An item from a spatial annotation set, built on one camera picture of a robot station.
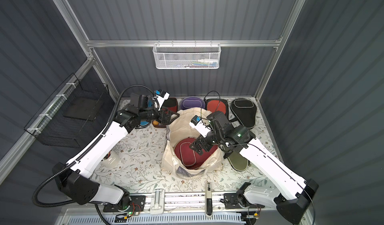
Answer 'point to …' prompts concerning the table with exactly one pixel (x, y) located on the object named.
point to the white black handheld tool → (208, 203)
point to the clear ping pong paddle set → (214, 104)
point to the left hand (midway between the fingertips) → (174, 113)
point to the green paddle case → (238, 162)
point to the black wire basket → (73, 114)
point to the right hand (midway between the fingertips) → (198, 139)
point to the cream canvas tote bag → (179, 128)
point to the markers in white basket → (204, 63)
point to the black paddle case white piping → (245, 110)
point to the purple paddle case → (192, 101)
